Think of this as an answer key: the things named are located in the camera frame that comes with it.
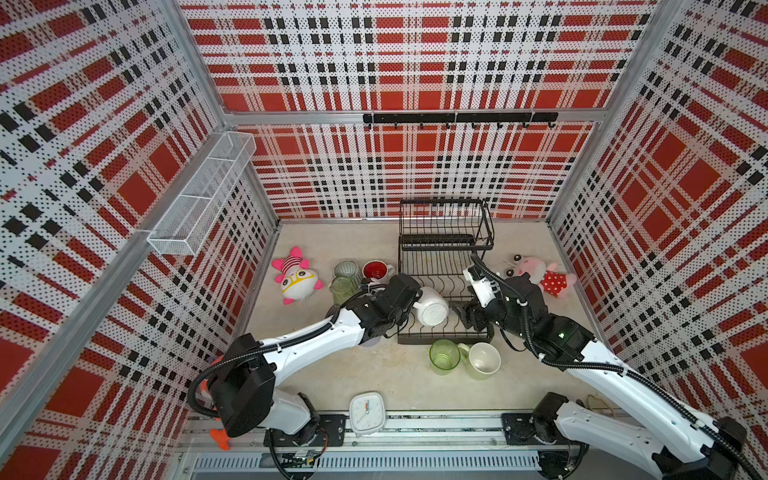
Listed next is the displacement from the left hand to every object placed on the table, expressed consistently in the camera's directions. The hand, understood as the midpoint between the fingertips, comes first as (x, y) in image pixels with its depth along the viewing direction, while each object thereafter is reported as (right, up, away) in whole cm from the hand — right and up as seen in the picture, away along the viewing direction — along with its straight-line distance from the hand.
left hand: (419, 290), depth 82 cm
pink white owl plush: (-39, +1, +13) cm, 41 cm away
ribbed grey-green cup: (-24, +5, +22) cm, 33 cm away
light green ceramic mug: (+18, -20, +2) cm, 27 cm away
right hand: (+11, 0, -9) cm, 14 cm away
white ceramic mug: (+3, -4, -4) cm, 6 cm away
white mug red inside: (-13, +4, +17) cm, 22 cm away
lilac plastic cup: (-11, -7, -24) cm, 27 cm away
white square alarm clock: (-14, -30, -8) cm, 34 cm away
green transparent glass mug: (+8, -20, +4) cm, 22 cm away
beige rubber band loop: (+27, -13, -35) cm, 46 cm away
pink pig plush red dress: (+43, +2, +14) cm, 45 cm away
